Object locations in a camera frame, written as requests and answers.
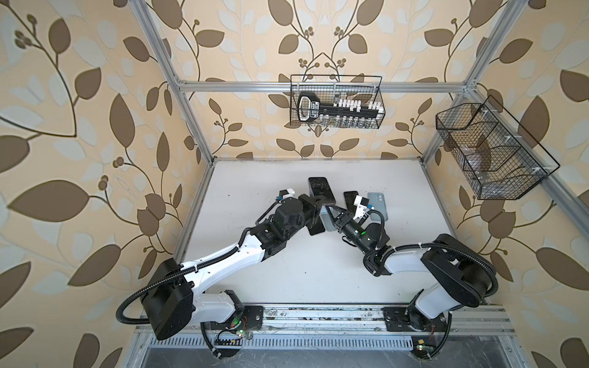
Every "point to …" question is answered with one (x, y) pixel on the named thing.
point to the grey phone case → (327, 220)
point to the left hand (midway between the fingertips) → (330, 194)
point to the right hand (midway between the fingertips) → (325, 208)
